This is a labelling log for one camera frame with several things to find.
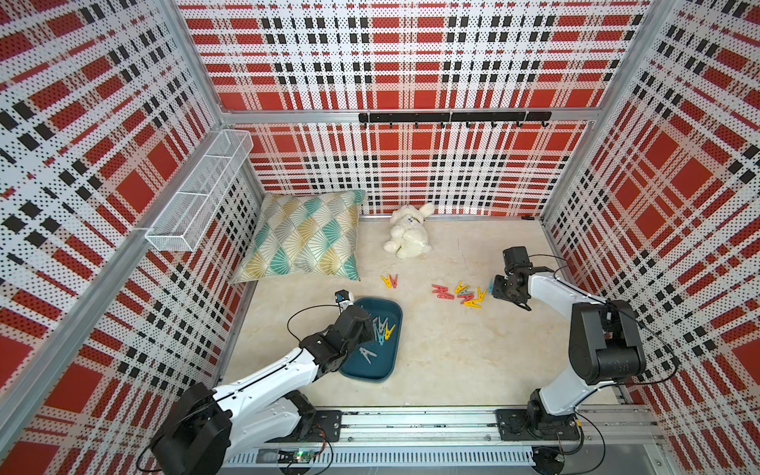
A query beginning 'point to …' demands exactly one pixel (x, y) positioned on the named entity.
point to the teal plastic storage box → (378, 360)
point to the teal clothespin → (381, 337)
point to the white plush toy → (409, 235)
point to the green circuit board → (289, 456)
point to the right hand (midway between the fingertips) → (506, 290)
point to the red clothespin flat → (442, 291)
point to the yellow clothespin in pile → (473, 304)
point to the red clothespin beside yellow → (394, 281)
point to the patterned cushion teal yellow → (313, 234)
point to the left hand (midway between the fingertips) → (371, 319)
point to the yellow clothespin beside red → (387, 281)
